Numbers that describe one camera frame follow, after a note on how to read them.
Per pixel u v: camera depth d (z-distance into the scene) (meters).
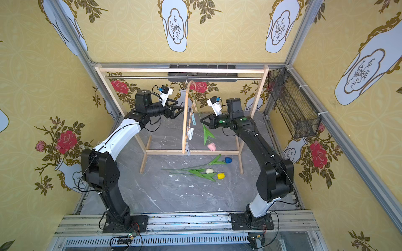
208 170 0.90
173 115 0.74
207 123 0.76
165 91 0.71
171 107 0.73
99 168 0.48
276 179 0.45
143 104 0.66
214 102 0.71
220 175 0.88
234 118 0.64
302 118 0.82
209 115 0.73
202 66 0.93
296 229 0.73
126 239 0.72
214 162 0.95
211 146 0.78
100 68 0.54
